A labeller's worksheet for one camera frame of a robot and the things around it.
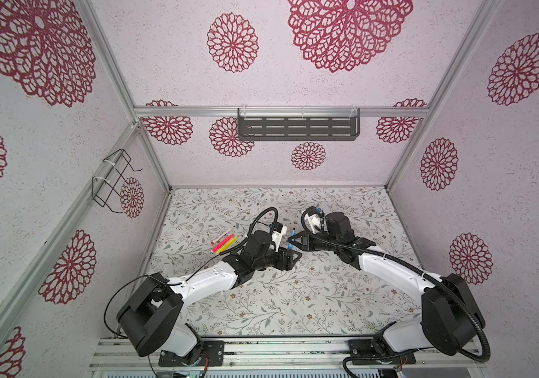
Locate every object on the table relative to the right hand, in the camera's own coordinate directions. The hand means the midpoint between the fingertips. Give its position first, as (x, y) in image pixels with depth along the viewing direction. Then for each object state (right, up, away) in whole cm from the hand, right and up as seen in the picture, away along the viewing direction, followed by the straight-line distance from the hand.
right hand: (289, 236), depth 80 cm
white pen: (-28, -2, +22) cm, 35 cm away
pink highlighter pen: (-29, -6, +19) cm, 35 cm away
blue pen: (+1, +1, -1) cm, 2 cm away
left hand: (+2, -7, +1) cm, 7 cm away
